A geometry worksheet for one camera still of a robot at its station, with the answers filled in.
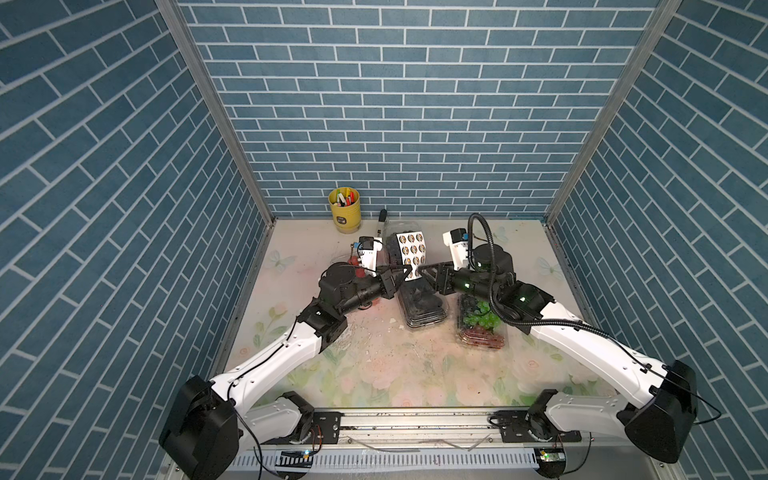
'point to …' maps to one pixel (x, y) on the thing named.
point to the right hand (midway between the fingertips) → (425, 270)
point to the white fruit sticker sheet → (412, 246)
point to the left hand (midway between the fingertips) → (420, 273)
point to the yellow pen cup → (345, 202)
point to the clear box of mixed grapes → (476, 324)
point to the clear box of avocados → (421, 304)
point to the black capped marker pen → (382, 217)
